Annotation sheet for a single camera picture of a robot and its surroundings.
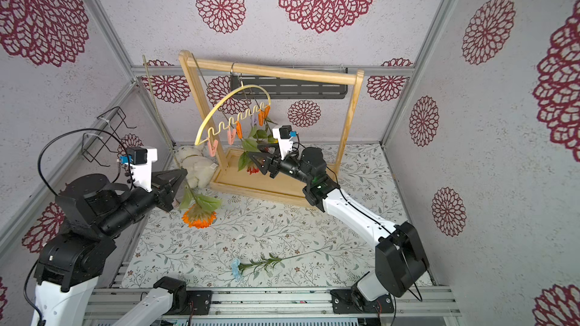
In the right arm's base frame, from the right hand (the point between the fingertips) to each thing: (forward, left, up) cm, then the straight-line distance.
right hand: (251, 149), depth 66 cm
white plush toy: (+16, +30, -29) cm, 45 cm away
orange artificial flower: (-16, +14, -9) cm, 23 cm away
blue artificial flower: (-20, -3, -38) cm, 43 cm away
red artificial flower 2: (+10, +6, -17) cm, 21 cm away
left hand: (-11, +15, +3) cm, 19 cm away
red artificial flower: (+23, +2, -15) cm, 27 cm away
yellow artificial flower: (+27, -2, -22) cm, 35 cm away
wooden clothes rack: (+21, +21, -33) cm, 44 cm away
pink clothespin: (+10, +9, -4) cm, 14 cm away
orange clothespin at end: (+31, 0, -9) cm, 33 cm away
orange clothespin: (+14, +7, -4) cm, 16 cm away
